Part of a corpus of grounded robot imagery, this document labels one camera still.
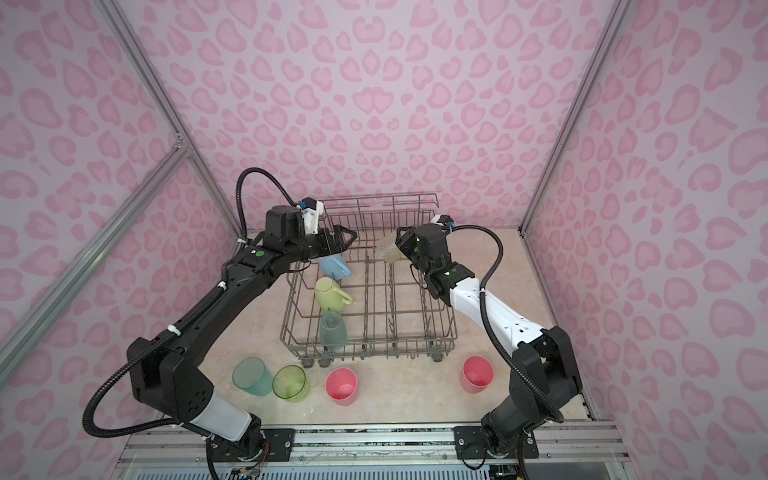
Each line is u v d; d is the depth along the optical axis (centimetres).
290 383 82
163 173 82
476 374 84
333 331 80
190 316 48
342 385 81
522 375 40
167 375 42
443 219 74
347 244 72
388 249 81
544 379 43
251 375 81
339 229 70
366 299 95
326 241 69
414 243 73
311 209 71
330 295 88
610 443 75
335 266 95
